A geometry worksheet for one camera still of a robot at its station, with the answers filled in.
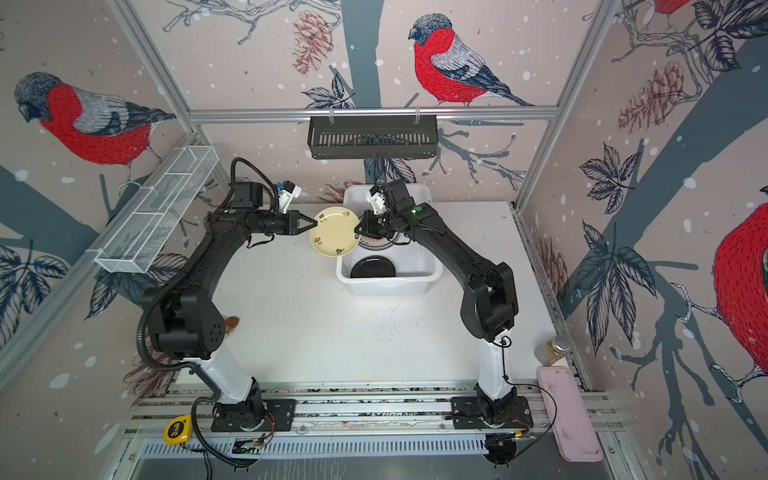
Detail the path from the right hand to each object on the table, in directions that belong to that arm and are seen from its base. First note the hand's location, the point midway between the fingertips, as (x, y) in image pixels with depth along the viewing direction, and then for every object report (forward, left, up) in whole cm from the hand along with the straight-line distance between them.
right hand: (353, 232), depth 84 cm
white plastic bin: (+3, -19, -23) cm, 30 cm away
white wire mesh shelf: (-3, +52, +11) cm, 53 cm away
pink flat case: (-43, -56, -23) cm, 74 cm away
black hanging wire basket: (+40, -2, +6) cm, 40 cm away
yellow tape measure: (-47, +39, -19) cm, 64 cm away
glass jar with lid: (-26, -54, -16) cm, 62 cm away
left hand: (0, +11, +4) cm, 12 cm away
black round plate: (+2, -4, -21) cm, 22 cm away
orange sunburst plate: (+12, -4, -19) cm, 23 cm away
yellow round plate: (-2, +5, 0) cm, 6 cm away
